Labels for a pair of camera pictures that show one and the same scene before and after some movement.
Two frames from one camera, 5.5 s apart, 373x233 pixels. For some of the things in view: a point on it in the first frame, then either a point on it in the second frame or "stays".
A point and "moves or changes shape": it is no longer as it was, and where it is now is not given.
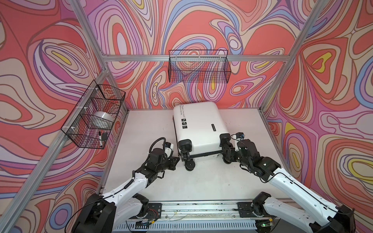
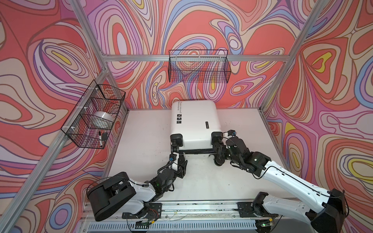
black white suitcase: (200, 129) moves or changes shape
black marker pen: (100, 139) stays
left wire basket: (91, 124) stays
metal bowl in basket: (102, 119) stays
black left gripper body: (165, 165) -> (178, 174)
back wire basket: (211, 66) stays
